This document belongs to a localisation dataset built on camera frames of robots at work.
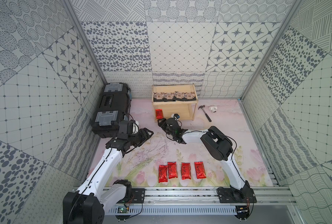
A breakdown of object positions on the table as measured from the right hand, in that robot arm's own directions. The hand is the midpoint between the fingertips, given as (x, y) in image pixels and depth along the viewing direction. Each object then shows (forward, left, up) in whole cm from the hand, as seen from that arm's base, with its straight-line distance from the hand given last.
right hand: (159, 123), depth 99 cm
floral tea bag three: (+11, -14, +17) cm, 25 cm away
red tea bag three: (-32, -10, -3) cm, 33 cm away
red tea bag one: (+10, +1, -2) cm, 10 cm away
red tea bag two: (-34, -4, -3) cm, 34 cm away
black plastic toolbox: (+11, +32, +11) cm, 36 cm away
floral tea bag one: (+10, 0, +17) cm, 20 cm away
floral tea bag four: (+11, -21, +17) cm, 29 cm away
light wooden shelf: (+16, -20, -4) cm, 26 cm away
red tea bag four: (-32, -18, -4) cm, 36 cm away
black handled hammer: (+20, -34, -5) cm, 40 cm away
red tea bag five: (-31, -26, -4) cm, 41 cm away
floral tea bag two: (+11, -7, +17) cm, 21 cm away
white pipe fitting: (+17, -42, -3) cm, 46 cm away
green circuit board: (-51, +16, -7) cm, 54 cm away
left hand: (-15, +4, +13) cm, 20 cm away
